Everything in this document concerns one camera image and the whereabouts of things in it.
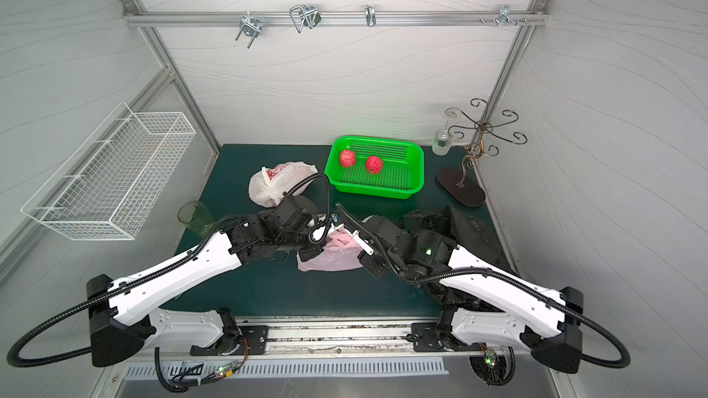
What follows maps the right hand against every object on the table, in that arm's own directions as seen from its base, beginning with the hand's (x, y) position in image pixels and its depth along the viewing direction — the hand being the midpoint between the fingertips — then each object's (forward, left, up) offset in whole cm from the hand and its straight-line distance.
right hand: (366, 246), depth 70 cm
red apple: (+41, -1, -14) cm, 44 cm away
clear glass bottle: (+41, -25, -1) cm, 48 cm away
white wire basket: (+8, +66, +13) cm, 67 cm away
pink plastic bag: (0, +7, -5) cm, 9 cm away
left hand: (+2, +10, 0) cm, 11 cm away
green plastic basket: (+42, -13, -20) cm, 48 cm away
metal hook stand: (+38, -33, -19) cm, 54 cm away
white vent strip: (-27, +46, -22) cm, 58 cm away
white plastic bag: (+25, +35, -9) cm, 44 cm away
